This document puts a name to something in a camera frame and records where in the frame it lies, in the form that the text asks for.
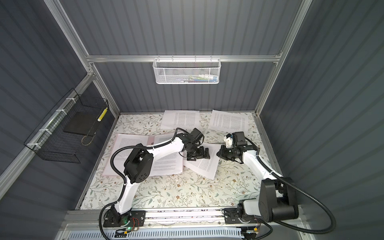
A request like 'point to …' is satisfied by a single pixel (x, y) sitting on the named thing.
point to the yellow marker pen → (102, 114)
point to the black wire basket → (61, 135)
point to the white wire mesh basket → (187, 71)
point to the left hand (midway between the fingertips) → (205, 158)
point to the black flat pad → (83, 123)
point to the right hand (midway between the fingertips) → (219, 154)
